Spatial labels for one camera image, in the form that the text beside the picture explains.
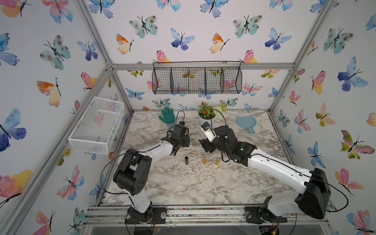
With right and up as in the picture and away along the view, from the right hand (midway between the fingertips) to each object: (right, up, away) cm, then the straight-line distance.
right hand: (206, 134), depth 76 cm
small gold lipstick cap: (0, -18, +14) cm, 23 cm away
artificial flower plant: (+1, +14, +22) cm, 26 cm away
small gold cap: (+8, -19, +15) cm, 25 cm away
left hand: (-10, -3, +18) cm, 21 cm away
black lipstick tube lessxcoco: (-11, -17, +13) cm, 24 cm away
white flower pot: (0, +8, +27) cm, 28 cm away
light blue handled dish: (+35, +7, +38) cm, 52 cm away
